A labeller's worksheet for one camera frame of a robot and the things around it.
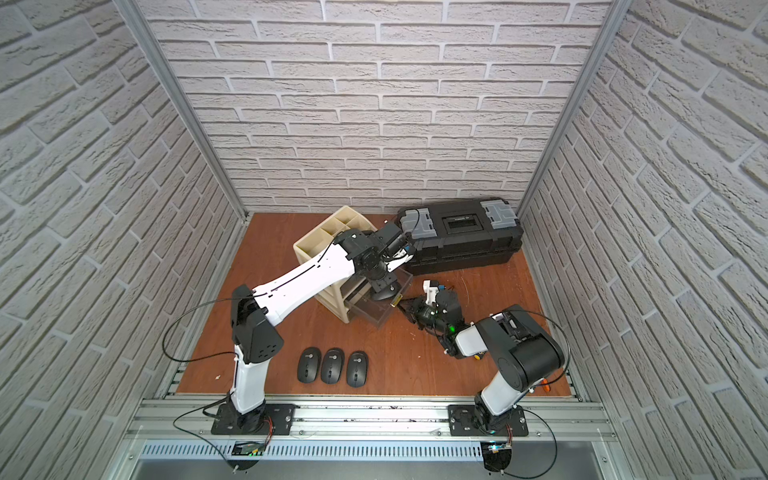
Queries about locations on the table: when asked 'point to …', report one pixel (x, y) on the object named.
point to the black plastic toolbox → (462, 236)
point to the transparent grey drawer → (374, 311)
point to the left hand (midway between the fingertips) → (388, 273)
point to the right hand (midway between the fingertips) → (397, 302)
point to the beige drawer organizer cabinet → (334, 299)
